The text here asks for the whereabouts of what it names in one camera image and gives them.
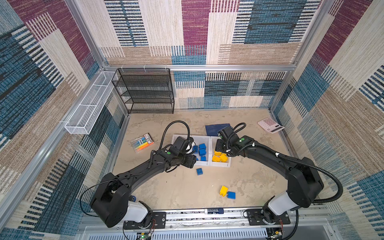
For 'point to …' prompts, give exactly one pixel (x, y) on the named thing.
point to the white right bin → (212, 145)
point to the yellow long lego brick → (215, 158)
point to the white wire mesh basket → (80, 121)
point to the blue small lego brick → (199, 171)
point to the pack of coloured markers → (142, 142)
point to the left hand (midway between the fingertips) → (191, 156)
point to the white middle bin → (198, 140)
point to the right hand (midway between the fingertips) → (220, 149)
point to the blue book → (212, 130)
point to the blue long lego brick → (202, 151)
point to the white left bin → (189, 147)
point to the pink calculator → (270, 125)
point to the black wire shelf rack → (145, 90)
